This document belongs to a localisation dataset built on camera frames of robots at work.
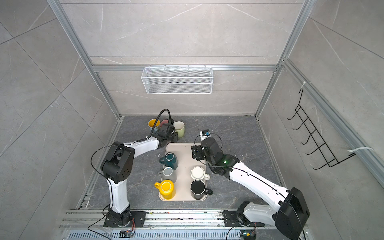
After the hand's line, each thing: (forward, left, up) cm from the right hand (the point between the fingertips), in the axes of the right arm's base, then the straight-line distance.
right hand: (197, 145), depth 79 cm
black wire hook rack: (+3, -55, +11) cm, 56 cm away
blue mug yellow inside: (+20, +27, -8) cm, 34 cm away
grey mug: (-11, +16, -10) cm, 22 cm away
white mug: (-10, 0, -13) cm, 16 cm away
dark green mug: (-4, +15, -9) cm, 18 cm away
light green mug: (+22, +12, -10) cm, 27 cm away
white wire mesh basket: (+47, +12, +10) cm, 49 cm away
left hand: (+19, +15, -11) cm, 27 cm away
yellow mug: (-19, +16, -10) cm, 27 cm away
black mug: (-20, 0, -11) cm, 22 cm away
